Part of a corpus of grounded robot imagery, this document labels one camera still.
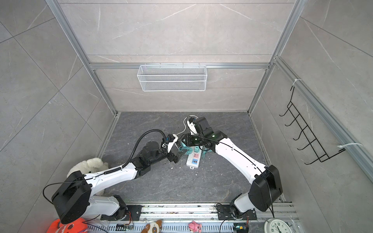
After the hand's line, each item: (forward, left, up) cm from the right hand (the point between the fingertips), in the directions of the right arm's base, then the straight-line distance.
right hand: (185, 139), depth 79 cm
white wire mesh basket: (+46, +10, +10) cm, 48 cm away
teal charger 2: (+1, -1, -14) cm, 14 cm away
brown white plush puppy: (-38, +15, -17) cm, 44 cm away
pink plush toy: (-38, -4, -18) cm, 42 cm away
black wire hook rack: (-17, -56, +12) cm, 60 cm away
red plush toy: (-37, +49, -12) cm, 63 cm away
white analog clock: (-38, -43, -17) cm, 60 cm away
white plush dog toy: (-14, +48, -1) cm, 50 cm away
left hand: (-2, +2, 0) cm, 2 cm away
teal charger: (+1, -12, -17) cm, 20 cm away
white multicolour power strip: (-2, -5, -17) cm, 18 cm away
